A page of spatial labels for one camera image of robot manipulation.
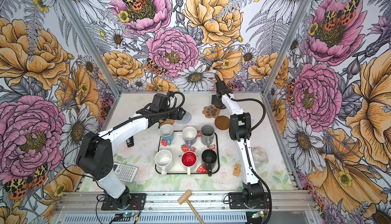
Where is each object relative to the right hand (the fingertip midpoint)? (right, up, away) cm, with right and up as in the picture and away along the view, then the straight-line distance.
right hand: (220, 104), depth 113 cm
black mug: (-10, -30, -27) cm, 41 cm away
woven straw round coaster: (-32, -9, -34) cm, 47 cm away
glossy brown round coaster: (-2, -1, +2) cm, 3 cm away
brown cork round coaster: (0, -13, -8) cm, 15 cm away
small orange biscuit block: (+4, -36, -30) cm, 47 cm away
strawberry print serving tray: (-28, -27, -21) cm, 44 cm away
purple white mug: (-22, -19, -17) cm, 33 cm away
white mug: (-35, -32, -28) cm, 55 cm away
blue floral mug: (-36, -18, -17) cm, 44 cm away
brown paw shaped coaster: (-7, -5, -2) cm, 9 cm away
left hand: (-28, -7, -23) cm, 37 cm away
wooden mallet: (-22, -45, -39) cm, 63 cm away
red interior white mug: (-21, -31, -27) cm, 46 cm away
